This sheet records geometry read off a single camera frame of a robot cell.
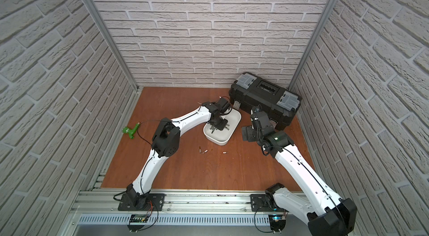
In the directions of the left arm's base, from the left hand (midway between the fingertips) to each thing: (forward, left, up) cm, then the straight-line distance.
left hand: (224, 124), depth 97 cm
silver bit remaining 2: (-16, +10, -3) cm, 19 cm away
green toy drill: (-3, +56, -3) cm, 56 cm away
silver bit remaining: (-15, +14, -3) cm, 21 cm away
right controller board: (-48, -22, -4) cm, 53 cm away
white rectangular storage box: (-9, +1, 0) cm, 9 cm away
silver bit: (-17, 0, -2) cm, 17 cm away
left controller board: (-45, +40, -7) cm, 61 cm away
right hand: (-12, -14, +16) cm, 24 cm away
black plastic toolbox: (+4, -31, +14) cm, 34 cm away
